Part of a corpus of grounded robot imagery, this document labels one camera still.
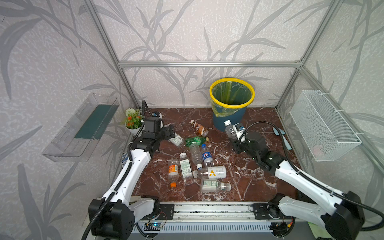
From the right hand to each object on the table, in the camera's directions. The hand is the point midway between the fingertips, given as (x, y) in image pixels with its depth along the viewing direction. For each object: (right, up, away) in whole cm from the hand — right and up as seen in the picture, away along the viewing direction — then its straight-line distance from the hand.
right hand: (234, 131), depth 79 cm
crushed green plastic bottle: (-19, -7, +17) cm, 27 cm away
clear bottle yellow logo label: (-12, -23, +2) cm, 25 cm away
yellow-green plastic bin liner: (+2, +25, +24) cm, 35 cm away
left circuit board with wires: (-41, -45, -9) cm, 61 cm away
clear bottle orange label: (-34, -20, +5) cm, 40 cm away
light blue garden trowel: (+34, -3, +24) cm, 42 cm away
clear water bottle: (-3, +1, -5) cm, 6 cm away
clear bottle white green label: (-34, -7, +18) cm, 39 cm away
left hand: (-36, +4, +2) cm, 36 cm away
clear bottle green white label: (-11, -28, -2) cm, 30 cm away
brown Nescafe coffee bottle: (-20, 0, +22) cm, 30 cm away
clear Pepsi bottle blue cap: (-15, -16, +9) cm, 23 cm away
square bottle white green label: (-27, -22, +6) cm, 35 cm away
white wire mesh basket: (+35, -1, -17) cm, 39 cm away
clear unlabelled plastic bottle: (-21, -15, +10) cm, 28 cm away
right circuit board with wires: (+20, -46, -9) cm, 51 cm away
